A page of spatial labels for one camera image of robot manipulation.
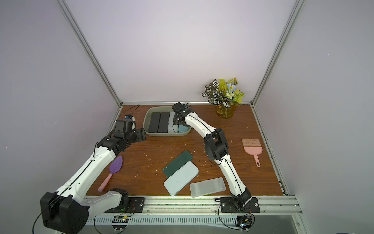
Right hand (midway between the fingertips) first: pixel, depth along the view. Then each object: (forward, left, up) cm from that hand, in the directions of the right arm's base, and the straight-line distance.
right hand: (181, 119), depth 101 cm
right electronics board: (-57, -35, -11) cm, 68 cm away
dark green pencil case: (-28, -1, -7) cm, 29 cm away
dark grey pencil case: (+1, +14, -6) cm, 15 cm away
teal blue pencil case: (-10, -2, +2) cm, 10 cm away
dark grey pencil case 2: (+1, +21, -6) cm, 22 cm away
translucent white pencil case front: (-42, -17, -7) cm, 46 cm away
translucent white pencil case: (-5, +8, -7) cm, 12 cm away
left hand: (-18, +21, +11) cm, 30 cm away
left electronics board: (-59, +28, -11) cm, 67 cm away
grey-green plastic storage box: (+2, +27, -3) cm, 27 cm away
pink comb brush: (-16, -48, -9) cm, 52 cm away
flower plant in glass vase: (+6, -28, +16) cm, 33 cm away
